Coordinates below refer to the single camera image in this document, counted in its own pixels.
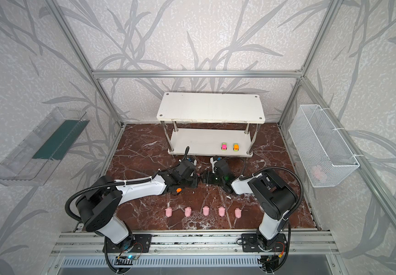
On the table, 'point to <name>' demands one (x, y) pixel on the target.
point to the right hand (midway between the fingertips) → (203, 170)
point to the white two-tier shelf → (210, 124)
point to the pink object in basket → (319, 175)
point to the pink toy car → (224, 146)
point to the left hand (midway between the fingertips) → (201, 175)
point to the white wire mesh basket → (323, 154)
